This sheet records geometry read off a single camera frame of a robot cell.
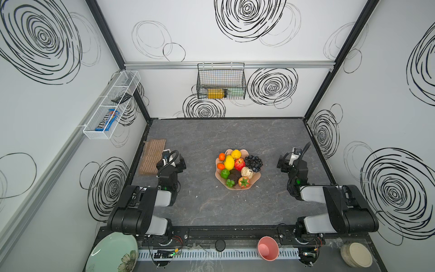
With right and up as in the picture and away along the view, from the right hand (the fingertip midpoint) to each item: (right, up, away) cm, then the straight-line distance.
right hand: (290, 156), depth 91 cm
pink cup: (-18, -36, -21) cm, 45 cm away
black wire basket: (-38, +44, +8) cm, 58 cm away
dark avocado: (-31, -7, -4) cm, 32 cm away
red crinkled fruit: (-28, -3, 0) cm, 28 cm away
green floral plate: (-82, -36, -23) cm, 92 cm away
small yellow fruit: (-29, +1, +2) cm, 29 cm away
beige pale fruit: (-25, -7, -7) cm, 27 cm away
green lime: (-36, -8, -5) cm, 37 cm away
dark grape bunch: (-21, -2, -6) cm, 22 cm away
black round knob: (-38, -30, -28) cm, 56 cm away
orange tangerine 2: (-38, -5, -1) cm, 39 cm away
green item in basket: (-31, +34, -4) cm, 46 cm away
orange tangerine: (-37, 0, 0) cm, 37 cm away
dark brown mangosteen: (-32, -9, -8) cm, 34 cm away
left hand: (-64, +1, -2) cm, 64 cm away
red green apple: (-27, -11, -10) cm, 31 cm away
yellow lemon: (-33, -3, 0) cm, 33 cm away
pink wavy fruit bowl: (-19, -9, -3) cm, 22 cm away
